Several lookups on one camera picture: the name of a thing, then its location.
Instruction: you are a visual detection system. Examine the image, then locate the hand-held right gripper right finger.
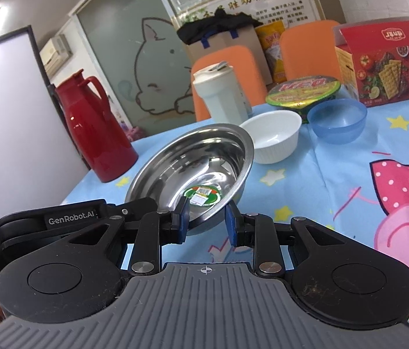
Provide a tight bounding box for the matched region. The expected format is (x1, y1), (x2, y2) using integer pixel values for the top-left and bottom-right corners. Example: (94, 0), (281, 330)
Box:
(223, 201), (358, 277)

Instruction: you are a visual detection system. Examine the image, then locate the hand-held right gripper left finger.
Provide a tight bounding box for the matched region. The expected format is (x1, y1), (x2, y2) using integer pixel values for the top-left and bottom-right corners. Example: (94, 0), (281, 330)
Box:
(55, 196), (191, 277)

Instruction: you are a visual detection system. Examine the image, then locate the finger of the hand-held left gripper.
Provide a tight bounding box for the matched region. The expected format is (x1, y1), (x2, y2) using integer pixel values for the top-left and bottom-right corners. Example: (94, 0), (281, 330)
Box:
(116, 198), (159, 223)

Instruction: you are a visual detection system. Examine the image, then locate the stainless steel bowl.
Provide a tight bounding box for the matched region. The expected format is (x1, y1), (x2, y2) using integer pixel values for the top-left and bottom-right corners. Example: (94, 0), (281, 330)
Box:
(125, 124), (255, 236)

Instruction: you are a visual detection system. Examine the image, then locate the white ceramic bowl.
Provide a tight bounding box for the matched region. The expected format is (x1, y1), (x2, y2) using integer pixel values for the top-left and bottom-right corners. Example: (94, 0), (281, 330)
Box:
(239, 111), (302, 164)

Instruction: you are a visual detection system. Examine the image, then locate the blue plastic bowl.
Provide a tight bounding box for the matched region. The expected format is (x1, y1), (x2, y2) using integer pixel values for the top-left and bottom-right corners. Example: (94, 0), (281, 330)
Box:
(307, 99), (368, 148)

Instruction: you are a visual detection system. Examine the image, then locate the red thermos jug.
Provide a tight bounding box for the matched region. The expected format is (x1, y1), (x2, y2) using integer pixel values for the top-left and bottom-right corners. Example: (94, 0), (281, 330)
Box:
(55, 69), (139, 183)

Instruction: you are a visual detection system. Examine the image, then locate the black framed whiteboard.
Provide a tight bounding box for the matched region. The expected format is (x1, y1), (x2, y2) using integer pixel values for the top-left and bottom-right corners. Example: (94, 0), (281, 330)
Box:
(0, 25), (91, 223)

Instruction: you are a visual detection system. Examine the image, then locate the blue cartoon pig tablecloth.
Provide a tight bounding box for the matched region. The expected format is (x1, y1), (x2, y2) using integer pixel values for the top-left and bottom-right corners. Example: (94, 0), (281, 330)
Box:
(61, 95), (409, 335)

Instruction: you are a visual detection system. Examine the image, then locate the white travel mug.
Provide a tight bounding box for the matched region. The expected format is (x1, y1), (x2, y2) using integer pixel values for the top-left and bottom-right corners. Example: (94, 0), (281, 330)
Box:
(192, 62), (252, 125)

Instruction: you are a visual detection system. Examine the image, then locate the frosted glass cat panel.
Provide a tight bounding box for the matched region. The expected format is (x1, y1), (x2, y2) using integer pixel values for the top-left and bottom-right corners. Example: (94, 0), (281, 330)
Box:
(76, 0), (198, 137)

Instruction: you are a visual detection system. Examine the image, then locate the green instant noodle bowl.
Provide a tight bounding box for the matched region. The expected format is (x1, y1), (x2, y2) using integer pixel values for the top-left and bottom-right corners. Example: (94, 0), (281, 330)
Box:
(266, 75), (342, 112)

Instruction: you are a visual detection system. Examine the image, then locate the orange chair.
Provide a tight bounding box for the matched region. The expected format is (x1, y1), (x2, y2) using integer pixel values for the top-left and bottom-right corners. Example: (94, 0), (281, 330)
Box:
(191, 45), (268, 122)
(280, 20), (345, 84)

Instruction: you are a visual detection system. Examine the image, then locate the white air conditioner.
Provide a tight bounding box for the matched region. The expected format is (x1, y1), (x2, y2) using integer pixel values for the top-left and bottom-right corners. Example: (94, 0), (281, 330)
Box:
(39, 34), (73, 75)

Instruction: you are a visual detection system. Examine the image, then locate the yellow snack bag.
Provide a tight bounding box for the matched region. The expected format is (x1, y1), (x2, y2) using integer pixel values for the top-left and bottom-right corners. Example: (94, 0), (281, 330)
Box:
(254, 20), (288, 84)

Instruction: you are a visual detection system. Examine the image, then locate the red cracker box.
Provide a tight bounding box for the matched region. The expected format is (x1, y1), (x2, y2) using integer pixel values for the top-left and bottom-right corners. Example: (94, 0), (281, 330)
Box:
(331, 20), (409, 108)

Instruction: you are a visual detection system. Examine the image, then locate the cardboard box with blue handles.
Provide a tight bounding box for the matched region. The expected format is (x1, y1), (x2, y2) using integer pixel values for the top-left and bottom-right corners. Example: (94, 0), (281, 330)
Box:
(184, 25), (274, 84)

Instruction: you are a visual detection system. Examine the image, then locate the calligraphy wall poster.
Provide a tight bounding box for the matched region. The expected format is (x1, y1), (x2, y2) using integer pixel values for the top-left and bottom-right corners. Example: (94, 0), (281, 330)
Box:
(170, 0), (318, 33)

